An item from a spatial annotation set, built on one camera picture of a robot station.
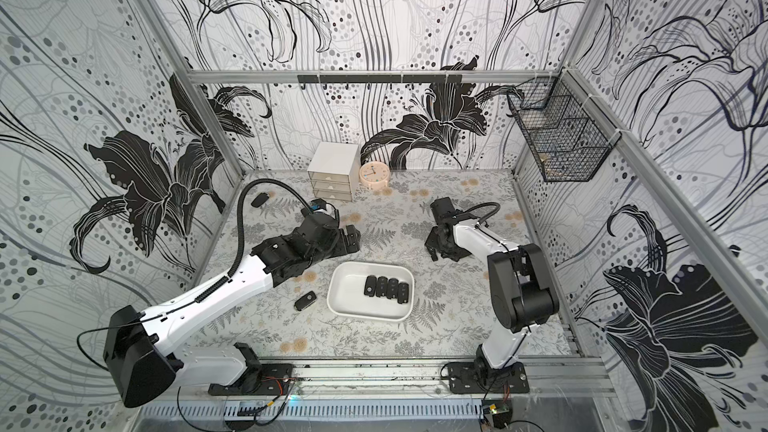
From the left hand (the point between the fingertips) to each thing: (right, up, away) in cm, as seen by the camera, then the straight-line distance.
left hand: (349, 243), depth 80 cm
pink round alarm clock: (+5, +21, +35) cm, 41 cm away
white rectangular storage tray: (-2, -15, +7) cm, 17 cm away
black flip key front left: (-13, -18, +5) cm, 23 cm away
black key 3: (+9, -14, +7) cm, 18 cm away
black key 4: (+12, -14, +7) cm, 20 cm away
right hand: (+28, -2, +16) cm, 33 cm away
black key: (-39, +11, +31) cm, 51 cm away
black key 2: (+5, -14, +7) cm, 16 cm away
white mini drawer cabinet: (-8, +22, +22) cm, 32 cm away
